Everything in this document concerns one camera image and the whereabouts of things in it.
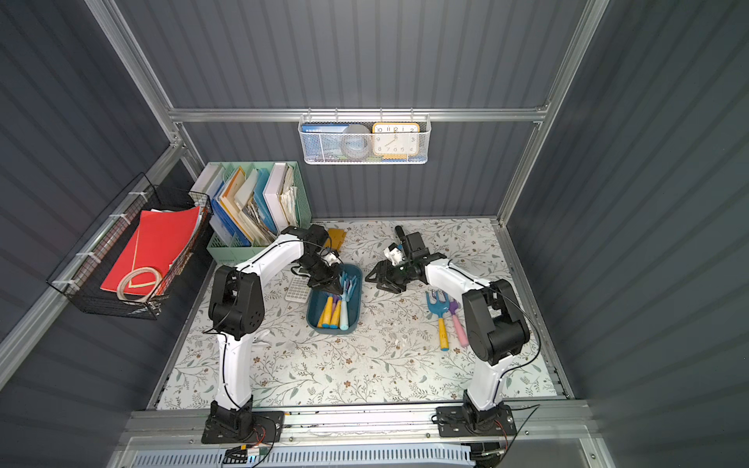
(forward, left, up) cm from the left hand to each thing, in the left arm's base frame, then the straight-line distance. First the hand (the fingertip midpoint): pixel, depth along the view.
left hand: (338, 290), depth 92 cm
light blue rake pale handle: (0, -2, -3) cm, 4 cm away
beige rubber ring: (-11, +47, +22) cm, 53 cm away
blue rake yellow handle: (-8, +3, -1) cm, 9 cm away
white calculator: (+4, +15, -6) cm, 16 cm away
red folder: (+1, +42, +25) cm, 49 cm away
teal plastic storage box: (0, +8, -5) cm, 9 cm away
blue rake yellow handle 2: (-4, -33, -6) cm, 34 cm away
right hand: (+1, -13, +5) cm, 14 cm away
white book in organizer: (+24, +22, +17) cm, 37 cm away
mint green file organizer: (+24, +30, +15) cm, 41 cm away
